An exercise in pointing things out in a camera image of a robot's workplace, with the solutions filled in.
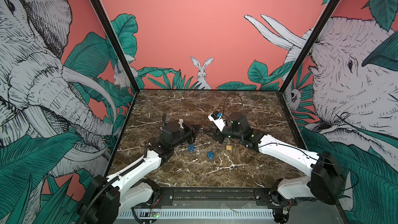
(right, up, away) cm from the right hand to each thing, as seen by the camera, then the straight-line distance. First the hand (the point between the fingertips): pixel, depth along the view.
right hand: (206, 129), depth 75 cm
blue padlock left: (-9, -14, +15) cm, 22 cm away
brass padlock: (+14, -14, +17) cm, 26 cm away
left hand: (-1, +3, -1) cm, 3 cm away
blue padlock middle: (+3, -17, +13) cm, 22 cm away
